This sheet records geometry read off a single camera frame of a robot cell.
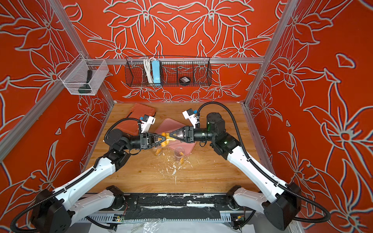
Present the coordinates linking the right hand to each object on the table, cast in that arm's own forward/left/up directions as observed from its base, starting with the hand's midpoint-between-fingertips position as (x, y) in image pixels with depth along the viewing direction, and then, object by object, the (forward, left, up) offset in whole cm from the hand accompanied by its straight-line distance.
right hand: (172, 135), depth 59 cm
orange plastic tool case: (+40, +33, -29) cm, 59 cm away
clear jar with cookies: (-3, +3, -2) cm, 4 cm away
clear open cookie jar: (+3, -1, -27) cm, 27 cm away
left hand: (-3, +3, -1) cm, 4 cm away
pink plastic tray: (+31, +9, -35) cm, 47 cm away
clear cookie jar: (+8, +13, -31) cm, 34 cm away
